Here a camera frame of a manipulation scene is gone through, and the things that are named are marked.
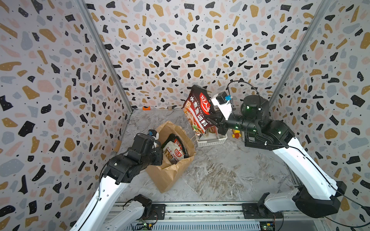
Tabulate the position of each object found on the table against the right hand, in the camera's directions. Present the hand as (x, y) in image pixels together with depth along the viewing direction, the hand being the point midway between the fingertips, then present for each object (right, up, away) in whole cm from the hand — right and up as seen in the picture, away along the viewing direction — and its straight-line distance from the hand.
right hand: (207, 115), depth 57 cm
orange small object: (-47, +10, +68) cm, 83 cm away
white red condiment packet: (-17, -20, +24) cm, 35 cm away
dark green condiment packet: (-15, -12, +22) cm, 29 cm away
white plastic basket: (+5, -15, +46) cm, 48 cm away
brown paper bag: (-20, -29, +13) cm, 38 cm away
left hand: (-20, -17, +11) cm, 29 cm away
